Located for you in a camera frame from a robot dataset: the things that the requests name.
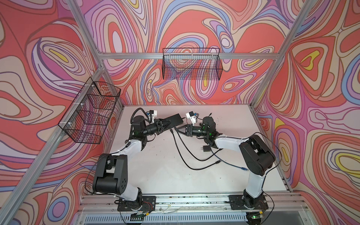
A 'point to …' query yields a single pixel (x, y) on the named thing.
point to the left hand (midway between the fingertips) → (172, 123)
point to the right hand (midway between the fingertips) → (177, 132)
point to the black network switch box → (171, 121)
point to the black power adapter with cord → (209, 128)
